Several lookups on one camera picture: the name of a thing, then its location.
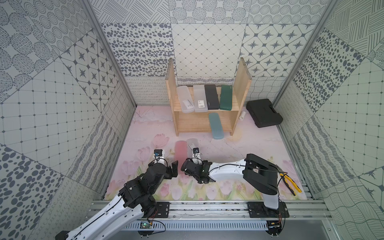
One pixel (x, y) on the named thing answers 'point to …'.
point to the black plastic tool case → (263, 113)
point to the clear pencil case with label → (189, 150)
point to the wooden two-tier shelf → (199, 122)
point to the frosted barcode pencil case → (200, 98)
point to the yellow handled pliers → (291, 185)
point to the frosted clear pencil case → (185, 99)
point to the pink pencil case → (181, 154)
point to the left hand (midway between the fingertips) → (169, 160)
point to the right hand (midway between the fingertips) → (194, 165)
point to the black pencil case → (212, 100)
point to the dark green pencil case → (226, 97)
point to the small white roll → (241, 117)
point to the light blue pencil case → (216, 125)
